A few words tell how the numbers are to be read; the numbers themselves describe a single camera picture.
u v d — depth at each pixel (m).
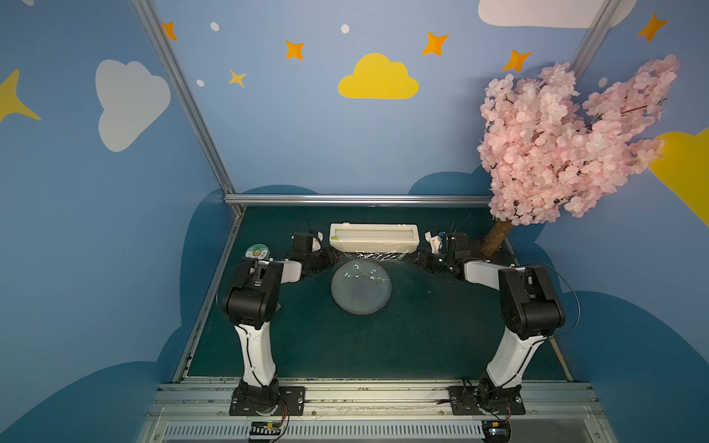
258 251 0.96
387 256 1.05
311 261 0.88
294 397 0.76
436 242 0.93
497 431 0.73
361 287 0.97
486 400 0.67
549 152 0.67
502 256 1.06
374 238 1.02
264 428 0.73
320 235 0.98
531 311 0.51
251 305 0.53
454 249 0.80
